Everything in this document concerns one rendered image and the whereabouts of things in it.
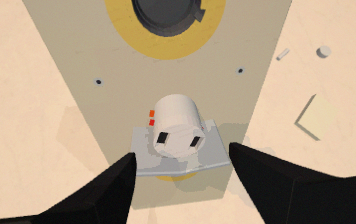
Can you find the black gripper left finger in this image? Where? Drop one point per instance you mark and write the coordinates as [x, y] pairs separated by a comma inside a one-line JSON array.
[[106, 199]]

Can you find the small grey cylinder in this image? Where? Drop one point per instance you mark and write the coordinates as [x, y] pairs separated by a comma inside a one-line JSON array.
[[282, 54]]

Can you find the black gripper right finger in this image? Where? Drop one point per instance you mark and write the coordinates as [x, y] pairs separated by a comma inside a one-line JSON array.
[[286, 193]]

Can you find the white cylinder with two slots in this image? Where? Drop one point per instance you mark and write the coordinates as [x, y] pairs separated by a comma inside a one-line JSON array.
[[177, 128]]

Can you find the grey short cylinder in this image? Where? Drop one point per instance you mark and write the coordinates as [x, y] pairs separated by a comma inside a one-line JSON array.
[[324, 51]]

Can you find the beige service panel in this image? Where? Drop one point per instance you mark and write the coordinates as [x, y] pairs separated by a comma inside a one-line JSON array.
[[120, 57]]

